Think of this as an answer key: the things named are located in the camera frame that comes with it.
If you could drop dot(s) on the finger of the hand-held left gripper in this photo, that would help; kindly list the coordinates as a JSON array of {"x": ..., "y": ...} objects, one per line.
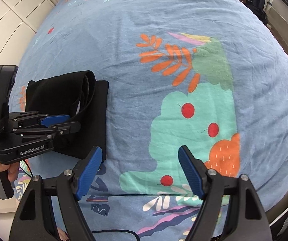
[
  {"x": 63, "y": 130},
  {"x": 56, "y": 119}
]

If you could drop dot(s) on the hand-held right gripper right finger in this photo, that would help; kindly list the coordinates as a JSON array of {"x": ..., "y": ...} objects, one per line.
[{"x": 190, "y": 170}]

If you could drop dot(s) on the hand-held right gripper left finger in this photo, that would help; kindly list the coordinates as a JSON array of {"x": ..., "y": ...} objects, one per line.
[{"x": 90, "y": 170}]

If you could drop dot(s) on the black pants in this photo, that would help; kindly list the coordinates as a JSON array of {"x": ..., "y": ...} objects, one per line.
[{"x": 58, "y": 93}]

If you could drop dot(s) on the white wardrobe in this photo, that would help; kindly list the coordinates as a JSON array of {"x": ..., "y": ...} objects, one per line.
[{"x": 8, "y": 17}]

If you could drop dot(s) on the printed blue bed sheet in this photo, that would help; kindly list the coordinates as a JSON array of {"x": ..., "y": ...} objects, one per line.
[{"x": 133, "y": 55}]

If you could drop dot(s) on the black bag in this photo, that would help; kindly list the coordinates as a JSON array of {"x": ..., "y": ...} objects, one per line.
[{"x": 256, "y": 0}]

